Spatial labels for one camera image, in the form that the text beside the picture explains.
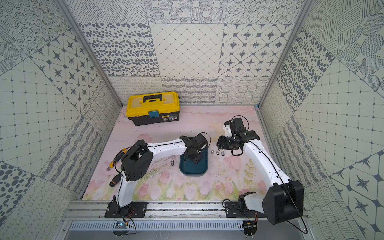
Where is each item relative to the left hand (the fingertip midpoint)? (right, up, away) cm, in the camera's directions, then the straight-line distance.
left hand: (198, 155), depth 91 cm
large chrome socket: (+15, +1, +3) cm, 16 cm away
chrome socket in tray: (+9, +2, +2) cm, 9 cm away
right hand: (+13, +8, -10) cm, 18 cm away
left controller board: (-38, -29, -20) cm, 52 cm away
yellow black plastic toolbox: (-31, +30, +7) cm, 44 cm away
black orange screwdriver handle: (-47, -12, -9) cm, 49 cm away
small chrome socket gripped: (+12, +1, +2) cm, 13 cm away
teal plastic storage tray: (-5, -6, -7) cm, 10 cm away
